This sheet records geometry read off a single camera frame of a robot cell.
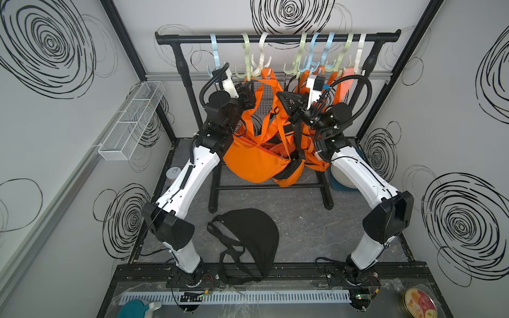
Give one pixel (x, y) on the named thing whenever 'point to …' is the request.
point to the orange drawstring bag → (272, 167)
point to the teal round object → (133, 309)
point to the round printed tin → (419, 303)
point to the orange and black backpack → (260, 238)
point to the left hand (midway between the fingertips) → (249, 81)
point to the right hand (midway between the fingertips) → (279, 93)
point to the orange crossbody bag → (261, 151)
